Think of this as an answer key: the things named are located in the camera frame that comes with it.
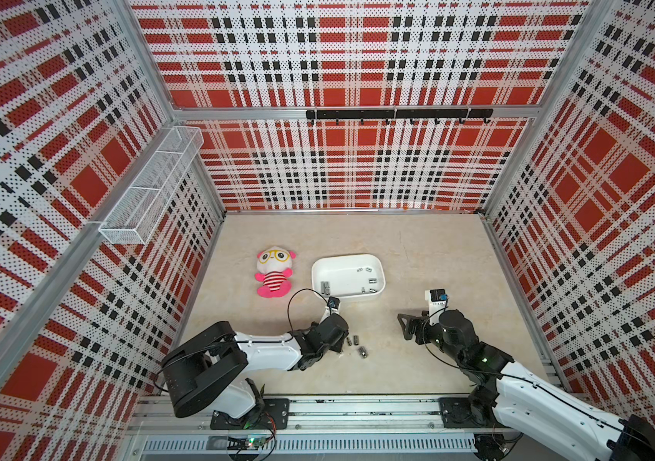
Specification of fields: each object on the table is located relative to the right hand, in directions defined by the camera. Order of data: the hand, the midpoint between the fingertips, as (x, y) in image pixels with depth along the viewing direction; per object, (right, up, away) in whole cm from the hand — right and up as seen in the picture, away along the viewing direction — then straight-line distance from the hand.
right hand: (414, 313), depth 83 cm
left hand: (-22, -6, +7) cm, 24 cm away
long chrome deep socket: (-27, +5, +15) cm, 32 cm away
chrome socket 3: (-17, -9, +4) cm, 20 cm away
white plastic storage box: (-19, +9, +16) cm, 26 cm away
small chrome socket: (-15, +11, +19) cm, 27 cm away
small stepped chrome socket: (-19, -10, +3) cm, 22 cm away
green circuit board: (-45, -29, -13) cm, 55 cm away
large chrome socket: (-15, -12, +1) cm, 19 cm away
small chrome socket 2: (-12, +11, +19) cm, 25 cm away
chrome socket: (-11, +7, +16) cm, 21 cm away
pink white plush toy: (-45, +13, +14) cm, 48 cm away
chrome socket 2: (-11, +4, +14) cm, 18 cm away
